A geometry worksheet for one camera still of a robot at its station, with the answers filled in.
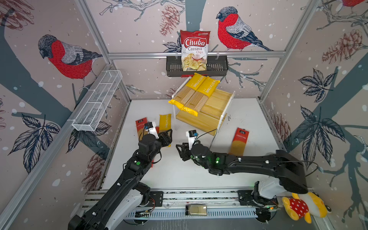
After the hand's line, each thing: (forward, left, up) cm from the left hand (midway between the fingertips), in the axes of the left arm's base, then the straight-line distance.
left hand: (168, 131), depth 75 cm
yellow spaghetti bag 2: (+9, -15, +13) cm, 22 cm away
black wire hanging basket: (+44, -30, +12) cm, 54 cm away
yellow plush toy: (-32, -66, -15) cm, 75 cm away
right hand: (-8, -4, -6) cm, 10 cm away
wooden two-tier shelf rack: (+4, -22, +10) cm, 25 cm away
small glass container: (-33, -14, -18) cm, 40 cm away
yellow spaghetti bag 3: (+20, +6, -21) cm, 29 cm away
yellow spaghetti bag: (+17, -11, +14) cm, 24 cm away
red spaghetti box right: (+4, -45, -20) cm, 49 cm away
